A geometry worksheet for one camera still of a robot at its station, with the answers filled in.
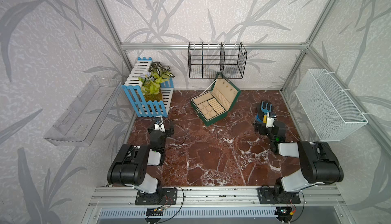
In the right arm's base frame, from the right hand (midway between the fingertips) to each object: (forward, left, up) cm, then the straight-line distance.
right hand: (264, 120), depth 95 cm
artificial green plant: (+18, +70, +19) cm, 75 cm away
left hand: (-2, +63, +5) cm, 63 cm away
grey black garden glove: (+7, 0, -6) cm, 9 cm away
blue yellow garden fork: (+11, -5, -4) cm, 12 cm away
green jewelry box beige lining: (+18, +26, +1) cm, 31 cm away
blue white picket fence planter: (+9, +78, +2) cm, 78 cm away
